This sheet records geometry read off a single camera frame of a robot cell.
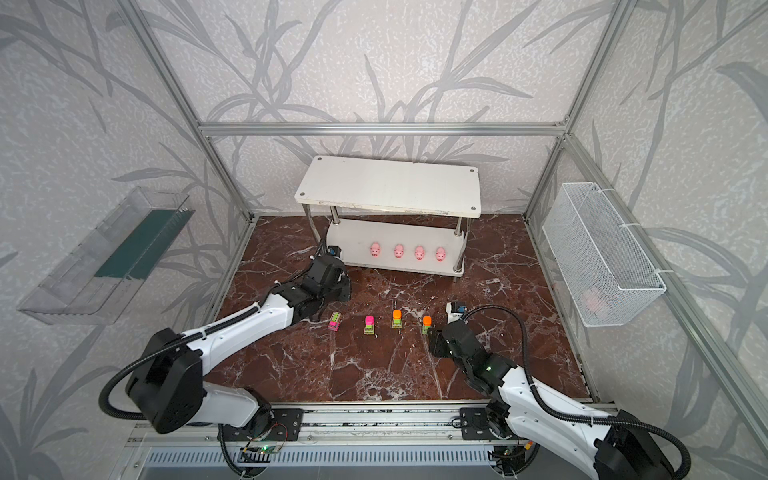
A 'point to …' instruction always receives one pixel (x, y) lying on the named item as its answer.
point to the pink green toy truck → (335, 321)
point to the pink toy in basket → (592, 301)
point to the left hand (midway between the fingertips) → (351, 273)
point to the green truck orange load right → (427, 322)
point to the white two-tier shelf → (399, 216)
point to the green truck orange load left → (397, 319)
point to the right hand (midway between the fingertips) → (434, 321)
